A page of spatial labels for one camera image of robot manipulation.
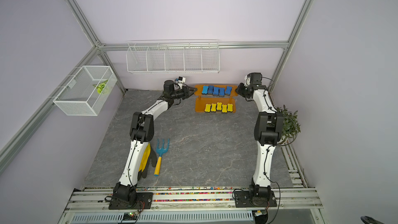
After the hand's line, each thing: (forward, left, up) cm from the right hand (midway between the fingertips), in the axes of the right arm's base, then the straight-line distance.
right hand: (236, 88), depth 102 cm
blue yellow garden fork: (-36, +48, -15) cm, 62 cm away
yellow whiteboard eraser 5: (-6, +4, -13) cm, 15 cm away
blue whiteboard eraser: (-3, +21, +1) cm, 21 cm away
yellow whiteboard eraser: (-7, +19, -13) cm, 24 cm away
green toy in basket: (-14, +76, +16) cm, 79 cm away
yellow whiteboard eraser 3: (-5, +11, -13) cm, 17 cm away
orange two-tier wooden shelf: (+1, +25, -16) cm, 29 cm away
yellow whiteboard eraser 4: (-8, +8, -12) cm, 16 cm away
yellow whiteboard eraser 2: (-6, +15, -13) cm, 21 cm away
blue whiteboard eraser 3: (-3, +14, +1) cm, 14 cm away
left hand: (-1, +25, 0) cm, 25 cm away
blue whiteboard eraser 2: (-3, +17, +1) cm, 18 cm away
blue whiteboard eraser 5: (-3, +6, +1) cm, 7 cm away
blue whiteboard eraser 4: (-4, +10, +1) cm, 11 cm away
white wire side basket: (-15, +86, +12) cm, 88 cm away
